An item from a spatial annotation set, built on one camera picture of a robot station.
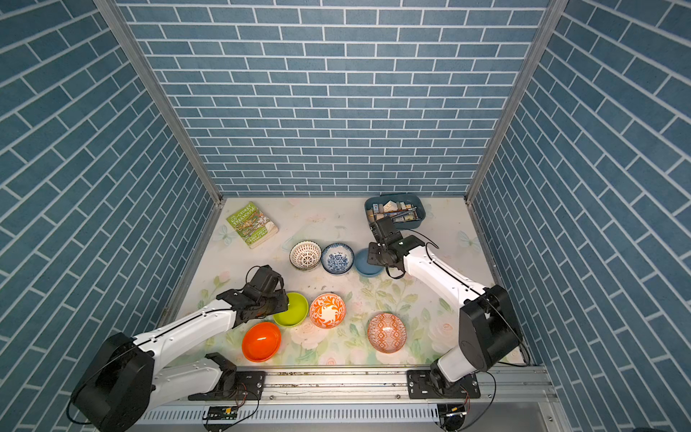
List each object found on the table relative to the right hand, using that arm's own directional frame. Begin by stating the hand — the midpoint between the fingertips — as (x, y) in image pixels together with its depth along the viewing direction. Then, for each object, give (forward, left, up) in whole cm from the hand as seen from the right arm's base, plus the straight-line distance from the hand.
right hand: (375, 255), depth 88 cm
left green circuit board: (-44, +40, -15) cm, 61 cm away
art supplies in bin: (+30, -9, -10) cm, 32 cm away
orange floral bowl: (-15, +15, -11) cm, 24 cm away
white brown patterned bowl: (+4, +26, -9) cm, 28 cm away
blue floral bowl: (+3, +14, -8) cm, 16 cm away
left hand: (-14, +27, -9) cm, 32 cm away
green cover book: (+17, +51, -9) cm, 54 cm away
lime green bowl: (-18, +24, -10) cm, 31 cm away
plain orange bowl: (-27, +33, -10) cm, 43 cm away
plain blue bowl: (0, +4, -9) cm, 9 cm away
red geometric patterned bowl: (-21, -5, -11) cm, 24 cm away
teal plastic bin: (+36, -13, -8) cm, 39 cm away
